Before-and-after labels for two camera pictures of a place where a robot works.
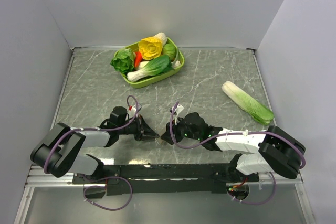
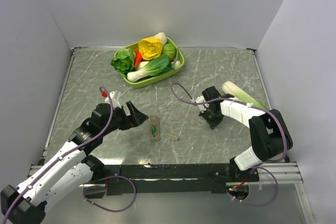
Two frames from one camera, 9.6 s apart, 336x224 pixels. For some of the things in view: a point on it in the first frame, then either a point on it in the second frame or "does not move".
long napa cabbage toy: x=255 y=109 does not move
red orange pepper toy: x=138 y=59 does not move
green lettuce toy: x=124 y=60 does not move
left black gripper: x=144 y=131 to x=128 y=123
